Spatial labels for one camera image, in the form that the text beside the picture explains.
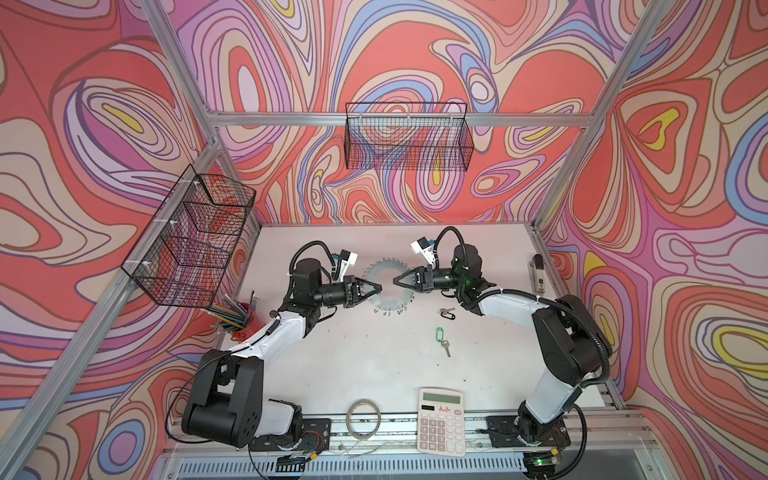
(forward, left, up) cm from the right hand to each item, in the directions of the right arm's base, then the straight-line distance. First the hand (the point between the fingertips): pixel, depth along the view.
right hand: (399, 288), depth 78 cm
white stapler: (+11, -48, -18) cm, 52 cm away
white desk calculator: (-28, -9, -18) cm, 35 cm away
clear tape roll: (-26, +11, -21) cm, 35 cm away
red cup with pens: (-1, +46, -10) cm, 47 cm away
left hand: (-2, +4, +1) cm, 5 cm away
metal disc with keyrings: (-3, +1, 0) cm, 3 cm away
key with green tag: (-5, -13, -21) cm, 25 cm away
